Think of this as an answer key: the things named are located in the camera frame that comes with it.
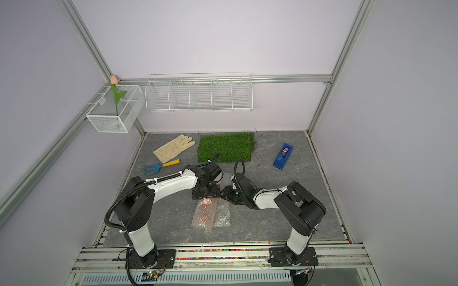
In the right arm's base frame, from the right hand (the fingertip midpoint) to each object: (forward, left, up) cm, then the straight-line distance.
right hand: (219, 194), depth 90 cm
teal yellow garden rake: (+18, +40, -3) cm, 44 cm away
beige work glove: (+32, +32, -3) cm, 46 cm away
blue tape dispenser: (+22, -36, +2) cm, 42 cm away
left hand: (-2, +4, +1) cm, 5 cm away
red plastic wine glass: (-12, +5, +4) cm, 14 cm away
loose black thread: (+34, -22, -1) cm, 41 cm away
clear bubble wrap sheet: (-11, +3, +3) cm, 11 cm away
